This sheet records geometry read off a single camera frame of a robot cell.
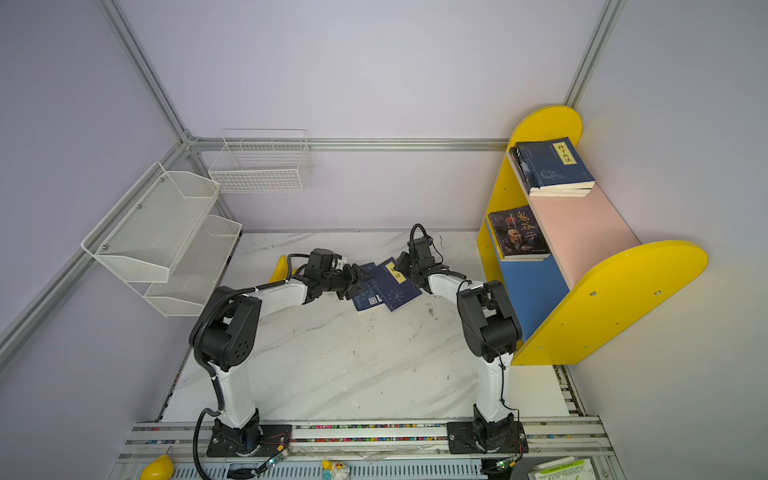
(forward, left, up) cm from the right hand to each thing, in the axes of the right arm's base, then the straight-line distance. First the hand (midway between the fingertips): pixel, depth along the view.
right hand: (398, 261), depth 100 cm
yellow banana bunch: (-3, +41, -2) cm, 41 cm away
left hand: (-9, +9, +2) cm, 13 cm away
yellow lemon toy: (-59, +54, -5) cm, 80 cm away
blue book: (-5, +2, -8) cm, 9 cm away
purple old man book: (+5, -40, +7) cm, 41 cm away
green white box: (-57, -39, -6) cm, 69 cm away
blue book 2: (-9, +9, -8) cm, 15 cm away
